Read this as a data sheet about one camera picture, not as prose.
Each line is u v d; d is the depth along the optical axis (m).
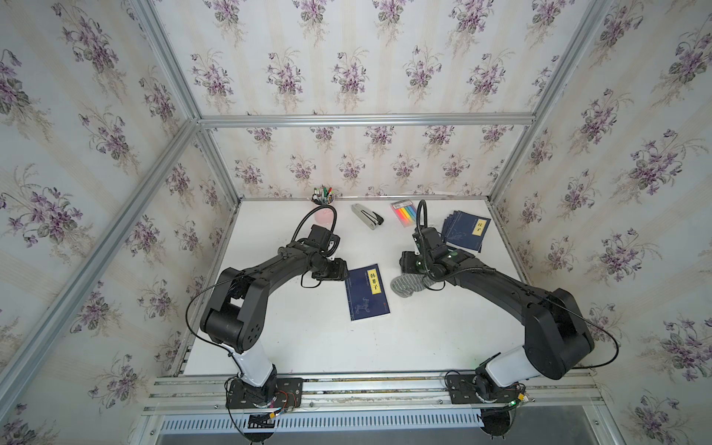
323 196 1.08
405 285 0.92
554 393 0.75
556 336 0.43
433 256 0.67
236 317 0.46
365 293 0.91
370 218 1.11
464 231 1.04
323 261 0.80
